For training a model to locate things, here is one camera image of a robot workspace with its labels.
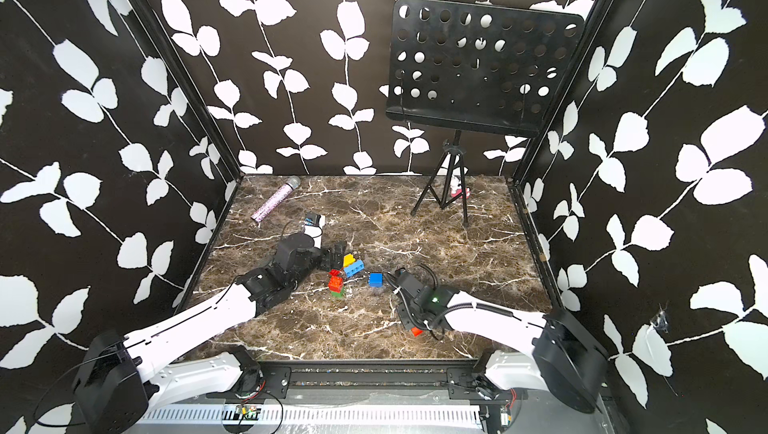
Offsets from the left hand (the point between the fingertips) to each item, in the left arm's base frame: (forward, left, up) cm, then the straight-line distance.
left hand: (333, 236), depth 80 cm
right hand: (-15, -19, -16) cm, 29 cm away
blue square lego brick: (-5, -11, -17) cm, 21 cm away
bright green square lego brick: (-9, +1, -18) cm, 20 cm away
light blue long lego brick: (-1, -4, -17) cm, 17 cm away
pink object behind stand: (+29, -43, -15) cm, 54 cm away
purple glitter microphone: (+21, +30, -16) cm, 40 cm away
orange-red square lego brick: (-8, 0, -11) cm, 14 cm away
